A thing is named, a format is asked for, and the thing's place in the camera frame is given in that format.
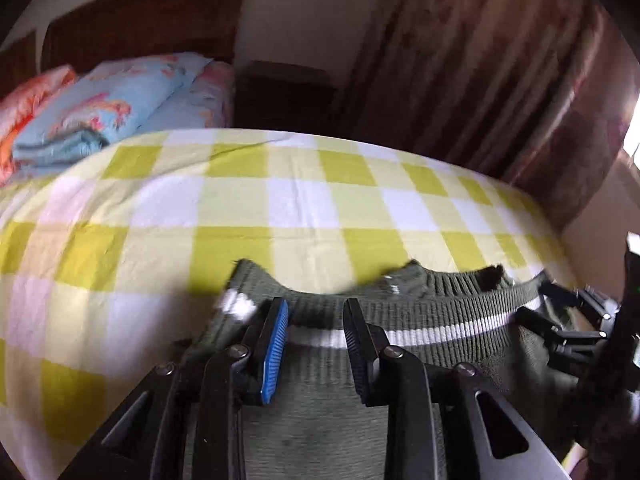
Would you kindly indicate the pink floral curtain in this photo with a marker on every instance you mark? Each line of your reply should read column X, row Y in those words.
column 480, row 70

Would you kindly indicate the pink floral pillow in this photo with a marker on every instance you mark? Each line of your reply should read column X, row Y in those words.
column 210, row 95

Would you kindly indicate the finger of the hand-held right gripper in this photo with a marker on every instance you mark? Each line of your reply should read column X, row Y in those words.
column 575, row 297
column 540, row 322

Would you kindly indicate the blue floral quilt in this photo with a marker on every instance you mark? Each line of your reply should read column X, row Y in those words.
column 110, row 100

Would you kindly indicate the narrow wooden headboard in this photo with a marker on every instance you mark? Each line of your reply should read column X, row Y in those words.
column 17, row 62

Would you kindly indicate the wide wooden headboard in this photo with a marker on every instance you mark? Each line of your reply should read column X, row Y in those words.
column 145, row 15

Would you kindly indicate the yellow checked bed sheet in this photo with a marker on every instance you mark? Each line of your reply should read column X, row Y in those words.
column 200, row 200

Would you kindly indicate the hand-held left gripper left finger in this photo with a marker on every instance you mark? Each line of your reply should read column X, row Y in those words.
column 275, row 355

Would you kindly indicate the green knit sweater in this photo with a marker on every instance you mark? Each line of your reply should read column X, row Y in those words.
column 310, row 435

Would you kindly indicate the window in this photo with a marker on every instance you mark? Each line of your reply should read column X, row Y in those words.
column 633, row 142

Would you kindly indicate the dark wooden nightstand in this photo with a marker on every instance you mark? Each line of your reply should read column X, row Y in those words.
column 285, row 95

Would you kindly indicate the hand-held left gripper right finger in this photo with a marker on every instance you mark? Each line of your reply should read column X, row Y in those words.
column 356, row 350

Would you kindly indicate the orange floral pillow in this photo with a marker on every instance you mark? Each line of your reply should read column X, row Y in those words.
column 25, row 100

